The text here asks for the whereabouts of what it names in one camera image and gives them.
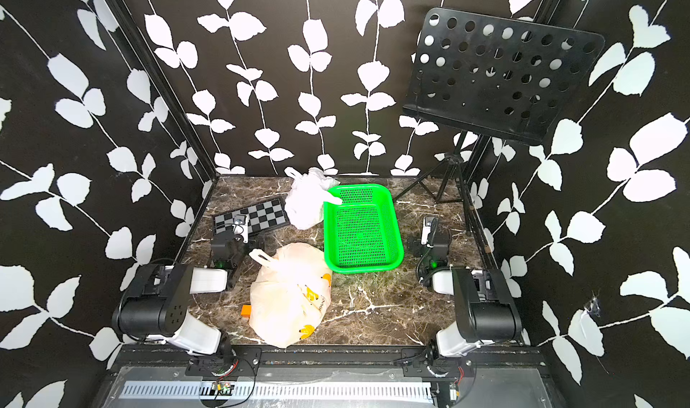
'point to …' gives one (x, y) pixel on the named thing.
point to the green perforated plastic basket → (363, 234)
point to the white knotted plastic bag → (306, 198)
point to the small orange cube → (246, 310)
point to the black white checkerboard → (267, 216)
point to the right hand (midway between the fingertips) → (424, 228)
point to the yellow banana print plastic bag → (289, 293)
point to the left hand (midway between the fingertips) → (250, 226)
